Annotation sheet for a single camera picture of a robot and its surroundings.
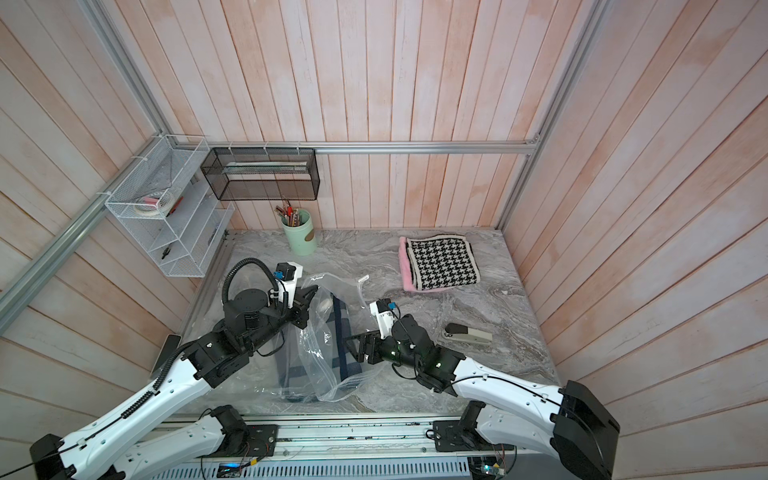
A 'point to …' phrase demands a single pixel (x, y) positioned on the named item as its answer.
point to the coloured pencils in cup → (292, 215)
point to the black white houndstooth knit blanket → (442, 261)
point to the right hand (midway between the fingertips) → (352, 339)
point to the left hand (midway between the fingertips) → (315, 291)
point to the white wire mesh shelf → (195, 225)
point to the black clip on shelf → (165, 253)
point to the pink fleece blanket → (407, 270)
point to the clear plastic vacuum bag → (261, 377)
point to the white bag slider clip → (364, 278)
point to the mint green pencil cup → (300, 239)
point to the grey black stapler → (461, 332)
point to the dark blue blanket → (316, 353)
